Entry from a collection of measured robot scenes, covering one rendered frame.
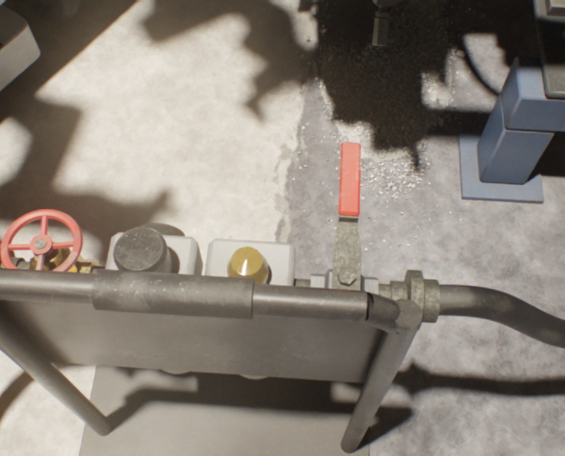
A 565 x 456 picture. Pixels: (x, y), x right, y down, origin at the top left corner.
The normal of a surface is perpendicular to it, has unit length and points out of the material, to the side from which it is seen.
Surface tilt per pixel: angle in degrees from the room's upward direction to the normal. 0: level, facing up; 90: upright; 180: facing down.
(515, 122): 90
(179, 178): 0
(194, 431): 0
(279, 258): 0
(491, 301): 24
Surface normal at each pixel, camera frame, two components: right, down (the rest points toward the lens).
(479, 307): 0.11, 0.32
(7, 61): 0.81, 0.52
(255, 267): 0.21, -0.28
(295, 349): -0.07, 0.89
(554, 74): 0.00, -0.46
